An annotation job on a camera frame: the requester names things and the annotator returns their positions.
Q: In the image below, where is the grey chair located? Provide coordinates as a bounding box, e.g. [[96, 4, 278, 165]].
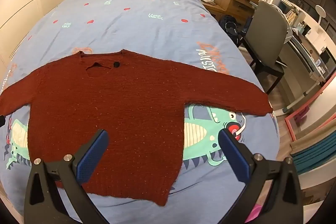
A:
[[238, 0, 293, 95]]

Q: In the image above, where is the dark backpack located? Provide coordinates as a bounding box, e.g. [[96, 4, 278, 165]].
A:
[[218, 15, 246, 47]]

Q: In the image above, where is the teal folded cloth stack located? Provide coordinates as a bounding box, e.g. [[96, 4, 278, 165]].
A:
[[290, 132, 336, 175]]

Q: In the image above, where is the blue printed bed sheet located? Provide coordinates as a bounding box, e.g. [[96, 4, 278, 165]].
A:
[[0, 0, 280, 224]]

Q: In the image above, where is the pink object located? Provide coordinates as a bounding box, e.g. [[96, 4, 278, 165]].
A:
[[246, 204, 263, 224]]

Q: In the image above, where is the wooden bedside cabinet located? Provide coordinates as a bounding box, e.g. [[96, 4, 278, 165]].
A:
[[202, 0, 259, 24]]

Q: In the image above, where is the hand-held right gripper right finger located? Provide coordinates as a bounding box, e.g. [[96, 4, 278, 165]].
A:
[[219, 128, 304, 224]]

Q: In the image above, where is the dark red knitted sweater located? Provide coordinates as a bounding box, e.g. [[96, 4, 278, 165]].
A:
[[0, 49, 273, 207]]

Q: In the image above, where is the white desk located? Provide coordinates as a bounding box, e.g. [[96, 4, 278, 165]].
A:
[[273, 0, 336, 117]]

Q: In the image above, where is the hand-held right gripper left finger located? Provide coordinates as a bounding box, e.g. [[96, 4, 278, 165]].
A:
[[24, 129, 112, 224]]

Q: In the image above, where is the pink frame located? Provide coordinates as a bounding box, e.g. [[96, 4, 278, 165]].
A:
[[285, 106, 336, 142]]

